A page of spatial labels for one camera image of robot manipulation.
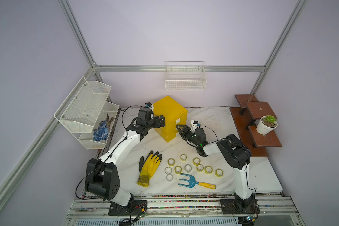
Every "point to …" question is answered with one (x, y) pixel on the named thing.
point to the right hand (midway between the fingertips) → (176, 128)
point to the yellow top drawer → (181, 119)
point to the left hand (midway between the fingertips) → (157, 120)
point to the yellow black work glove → (148, 168)
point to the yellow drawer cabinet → (174, 114)
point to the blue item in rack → (101, 133)
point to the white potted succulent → (267, 124)
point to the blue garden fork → (194, 182)
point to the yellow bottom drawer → (169, 135)
